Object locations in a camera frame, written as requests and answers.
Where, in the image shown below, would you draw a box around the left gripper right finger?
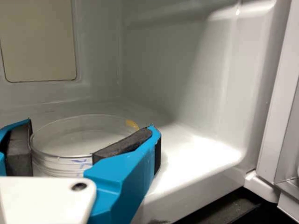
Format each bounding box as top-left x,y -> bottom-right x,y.
83,124 -> 162,224

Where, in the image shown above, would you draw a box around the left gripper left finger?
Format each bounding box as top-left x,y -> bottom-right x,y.
0,118 -> 34,177

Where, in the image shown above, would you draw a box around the petri dish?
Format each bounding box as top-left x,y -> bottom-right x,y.
28,113 -> 141,180

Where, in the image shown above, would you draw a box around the white incubator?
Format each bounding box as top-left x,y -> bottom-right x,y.
0,0 -> 292,224

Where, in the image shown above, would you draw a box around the incubator door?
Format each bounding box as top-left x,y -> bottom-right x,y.
256,0 -> 299,224

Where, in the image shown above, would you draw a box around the black platform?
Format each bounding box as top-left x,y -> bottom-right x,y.
179,188 -> 281,224

